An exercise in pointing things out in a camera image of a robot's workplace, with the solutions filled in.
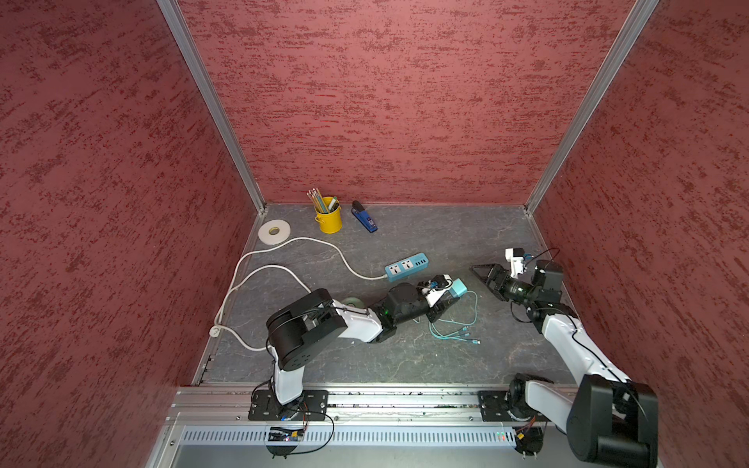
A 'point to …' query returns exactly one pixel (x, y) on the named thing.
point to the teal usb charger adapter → (457, 289)
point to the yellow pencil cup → (330, 222)
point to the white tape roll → (274, 231)
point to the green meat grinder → (354, 301)
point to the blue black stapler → (358, 210)
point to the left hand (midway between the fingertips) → (453, 295)
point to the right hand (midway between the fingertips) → (473, 277)
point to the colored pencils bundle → (318, 200)
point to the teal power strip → (407, 266)
